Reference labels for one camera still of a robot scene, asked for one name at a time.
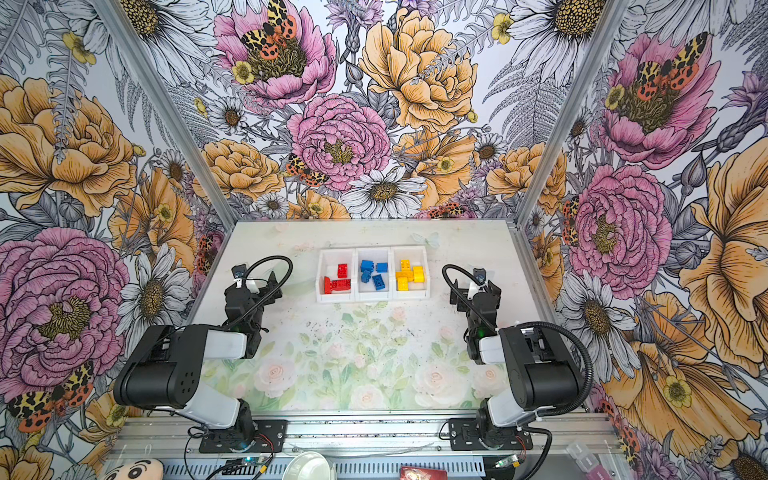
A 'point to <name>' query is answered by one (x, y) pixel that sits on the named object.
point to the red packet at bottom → (422, 473)
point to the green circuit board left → (245, 461)
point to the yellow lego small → (403, 283)
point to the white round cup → (310, 466)
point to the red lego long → (340, 285)
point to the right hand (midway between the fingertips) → (473, 287)
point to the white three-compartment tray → (372, 273)
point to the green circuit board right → (512, 461)
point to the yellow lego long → (405, 269)
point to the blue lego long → (378, 282)
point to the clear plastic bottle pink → (588, 462)
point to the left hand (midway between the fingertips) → (260, 282)
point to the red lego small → (343, 271)
